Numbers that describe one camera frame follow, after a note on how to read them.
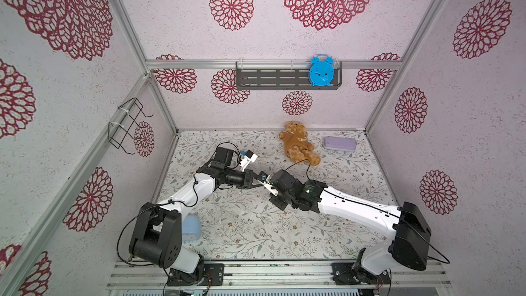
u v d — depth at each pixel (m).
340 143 1.09
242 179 0.72
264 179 0.69
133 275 0.75
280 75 0.93
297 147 1.03
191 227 0.78
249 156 0.76
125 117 0.78
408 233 0.41
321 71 0.89
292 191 0.58
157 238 0.43
